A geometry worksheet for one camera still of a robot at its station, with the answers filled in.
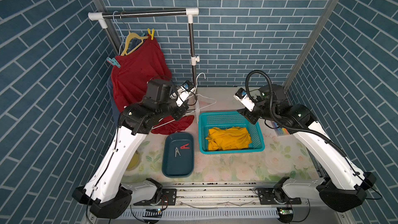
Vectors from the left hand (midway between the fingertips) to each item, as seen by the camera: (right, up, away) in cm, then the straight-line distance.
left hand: (189, 101), depth 64 cm
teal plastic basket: (+21, -11, +32) cm, 40 cm away
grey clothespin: (-10, -28, +23) cm, 38 cm away
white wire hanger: (-7, -8, -1) cm, 11 cm away
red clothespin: (-6, -27, +25) cm, 37 cm away
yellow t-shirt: (+20, -20, +20) cm, 35 cm away
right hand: (+24, -2, +4) cm, 24 cm away
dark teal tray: (-8, -32, +18) cm, 38 cm away
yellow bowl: (-31, -32, +16) cm, 47 cm away
